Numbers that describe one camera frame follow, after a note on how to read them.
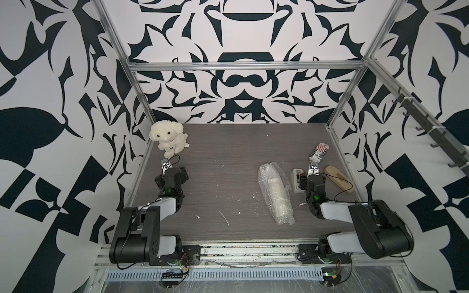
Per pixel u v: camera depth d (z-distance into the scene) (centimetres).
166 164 78
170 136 94
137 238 43
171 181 69
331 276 71
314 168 78
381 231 44
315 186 70
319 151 103
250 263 73
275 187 87
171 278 73
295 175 92
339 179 95
